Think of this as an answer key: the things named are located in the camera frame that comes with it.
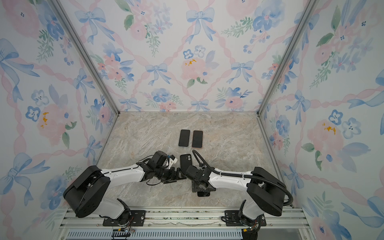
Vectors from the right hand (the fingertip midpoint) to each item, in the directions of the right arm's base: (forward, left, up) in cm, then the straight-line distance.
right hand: (199, 187), depth 85 cm
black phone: (+31, +10, +1) cm, 33 cm away
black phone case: (+15, +9, 0) cm, 17 cm away
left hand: (+3, +9, +5) cm, 11 cm away
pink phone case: (+35, +1, -2) cm, 35 cm away
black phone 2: (+34, +1, -3) cm, 35 cm away
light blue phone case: (+33, +11, +1) cm, 34 cm away
